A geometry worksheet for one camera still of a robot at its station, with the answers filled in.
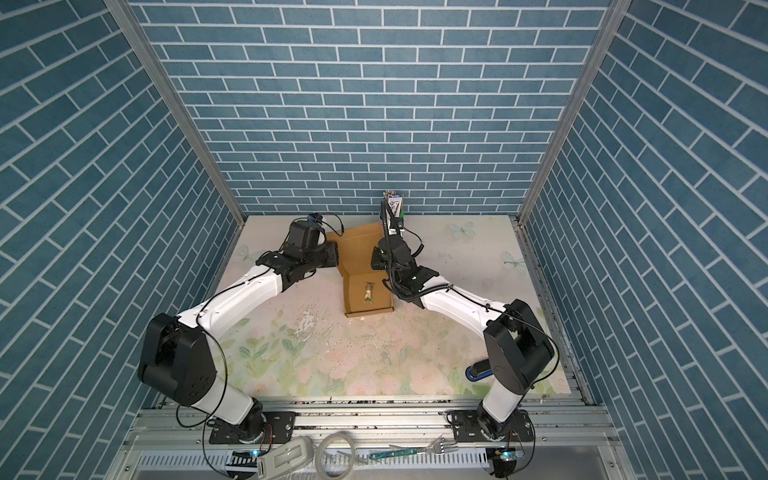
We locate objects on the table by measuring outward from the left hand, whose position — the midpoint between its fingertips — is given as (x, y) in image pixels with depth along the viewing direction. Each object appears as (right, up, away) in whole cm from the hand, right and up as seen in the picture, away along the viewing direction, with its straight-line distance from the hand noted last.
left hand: (338, 248), depth 87 cm
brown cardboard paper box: (+5, +1, +1) cm, 5 cm away
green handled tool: (+16, -48, -18) cm, 54 cm away
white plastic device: (-8, -48, -19) cm, 53 cm away
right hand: (+12, +2, -1) cm, 12 cm away
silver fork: (+28, -48, -16) cm, 57 cm away
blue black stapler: (+40, -33, -9) cm, 52 cm away
